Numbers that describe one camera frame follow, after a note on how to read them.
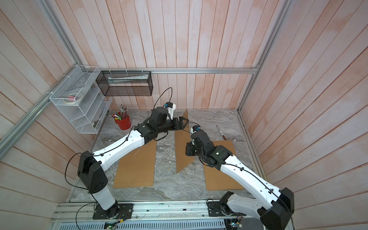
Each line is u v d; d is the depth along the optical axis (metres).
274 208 0.38
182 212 0.74
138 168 0.87
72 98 0.74
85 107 0.79
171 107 0.71
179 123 0.70
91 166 0.48
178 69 0.98
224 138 1.03
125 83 1.06
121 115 1.01
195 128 0.66
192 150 0.65
